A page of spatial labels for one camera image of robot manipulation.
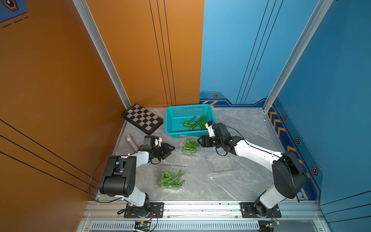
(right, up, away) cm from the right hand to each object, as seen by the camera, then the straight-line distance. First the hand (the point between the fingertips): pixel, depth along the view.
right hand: (202, 139), depth 87 cm
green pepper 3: (-2, +9, +21) cm, 23 cm away
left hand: (-18, -6, +6) cm, 20 cm away
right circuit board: (+33, -39, -18) cm, 54 cm away
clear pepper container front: (-18, -21, -6) cm, 28 cm away
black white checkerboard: (-43, +13, +21) cm, 50 cm away
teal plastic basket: (-19, +15, +25) cm, 35 cm away
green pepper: (+4, +13, +24) cm, 28 cm away
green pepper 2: (-7, +11, +22) cm, 26 cm away
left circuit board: (-31, -41, -15) cm, 54 cm away
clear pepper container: (+12, -17, +5) cm, 22 cm away
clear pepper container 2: (-8, -5, +7) cm, 12 cm away
